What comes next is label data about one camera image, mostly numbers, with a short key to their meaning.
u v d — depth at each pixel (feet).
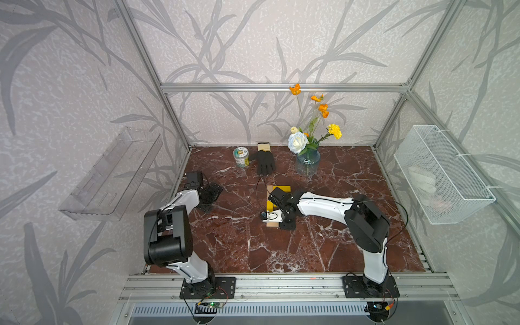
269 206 3.02
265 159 3.77
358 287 2.41
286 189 2.46
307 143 2.52
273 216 2.59
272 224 2.90
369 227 1.61
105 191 2.18
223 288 2.41
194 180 2.47
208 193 2.78
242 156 3.46
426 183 2.49
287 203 2.23
